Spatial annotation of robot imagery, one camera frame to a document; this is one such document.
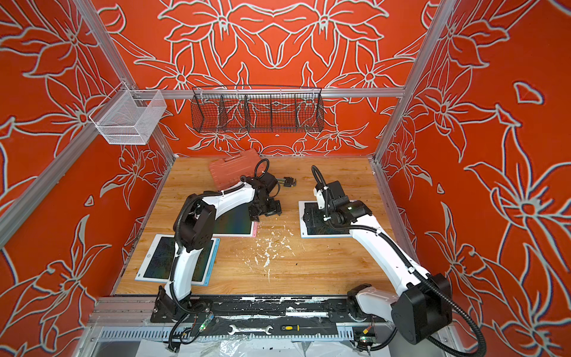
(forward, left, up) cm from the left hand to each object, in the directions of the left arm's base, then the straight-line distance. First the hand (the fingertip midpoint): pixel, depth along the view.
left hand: (273, 214), depth 96 cm
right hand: (-7, -16, +14) cm, 23 cm away
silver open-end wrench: (-43, +8, -1) cm, 44 cm away
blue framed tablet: (-16, -16, +21) cm, 31 cm away
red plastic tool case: (+20, +24, +5) cm, 32 cm away
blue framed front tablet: (-24, +43, -1) cm, 49 cm away
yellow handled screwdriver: (-41, -11, -1) cm, 42 cm away
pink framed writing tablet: (-5, +16, -1) cm, 17 cm away
